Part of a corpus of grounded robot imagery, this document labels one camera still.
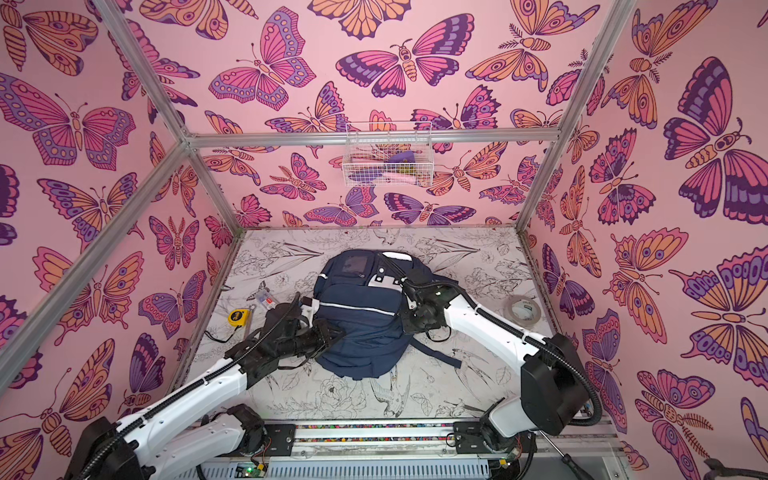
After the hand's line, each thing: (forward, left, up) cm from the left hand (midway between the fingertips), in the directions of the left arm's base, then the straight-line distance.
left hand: (347, 330), depth 77 cm
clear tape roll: (+13, -53, -13) cm, 56 cm away
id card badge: (+19, +32, -14) cm, 39 cm away
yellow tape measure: (+10, +37, -13) cm, 41 cm away
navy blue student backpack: (+16, -3, -5) cm, 17 cm away
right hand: (+5, -16, -4) cm, 18 cm away
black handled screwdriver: (-27, -52, -13) cm, 60 cm away
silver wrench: (+14, +35, -14) cm, 40 cm away
